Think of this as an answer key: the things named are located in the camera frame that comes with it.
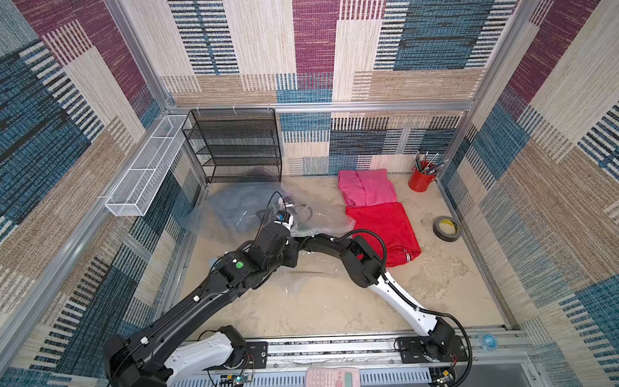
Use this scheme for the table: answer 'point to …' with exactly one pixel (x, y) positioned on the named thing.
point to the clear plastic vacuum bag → (309, 218)
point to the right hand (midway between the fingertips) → (262, 215)
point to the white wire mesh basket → (135, 193)
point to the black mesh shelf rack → (235, 145)
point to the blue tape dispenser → (489, 341)
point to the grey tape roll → (446, 228)
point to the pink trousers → (366, 187)
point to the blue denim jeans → (243, 205)
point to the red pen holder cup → (421, 176)
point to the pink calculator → (333, 376)
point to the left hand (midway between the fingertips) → (296, 244)
